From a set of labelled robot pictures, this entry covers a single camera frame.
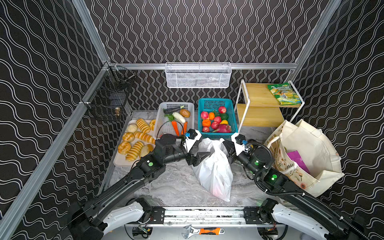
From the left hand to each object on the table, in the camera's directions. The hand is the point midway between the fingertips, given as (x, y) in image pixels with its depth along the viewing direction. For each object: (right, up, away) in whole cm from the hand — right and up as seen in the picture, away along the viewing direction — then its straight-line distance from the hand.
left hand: (208, 146), depth 63 cm
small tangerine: (+7, +16, +47) cm, 50 cm away
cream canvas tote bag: (+53, -9, +16) cm, 56 cm away
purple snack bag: (+48, -7, +16) cm, 52 cm away
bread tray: (-43, +1, +41) cm, 60 cm away
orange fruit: (+3, +11, +44) cm, 45 cm away
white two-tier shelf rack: (+29, +20, +16) cm, 39 cm away
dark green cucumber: (-22, +21, +49) cm, 58 cm away
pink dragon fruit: (+14, +8, +37) cm, 41 cm away
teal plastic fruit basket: (+8, +26, +54) cm, 61 cm away
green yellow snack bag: (+43, +26, +17) cm, 53 cm away
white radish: (-17, +15, +48) cm, 54 cm away
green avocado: (+17, +16, +47) cm, 52 cm away
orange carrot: (-20, +10, +47) cm, 52 cm away
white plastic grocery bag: (+5, -14, +7) cm, 17 cm away
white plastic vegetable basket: (-27, +9, +48) cm, 56 cm away
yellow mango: (+16, +12, +44) cm, 48 cm away
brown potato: (-12, +19, +50) cm, 55 cm away
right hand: (+8, +2, +6) cm, 11 cm away
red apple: (+2, +17, +43) cm, 46 cm away
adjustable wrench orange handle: (-7, -41, +7) cm, 42 cm away
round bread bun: (-50, -5, +32) cm, 60 cm away
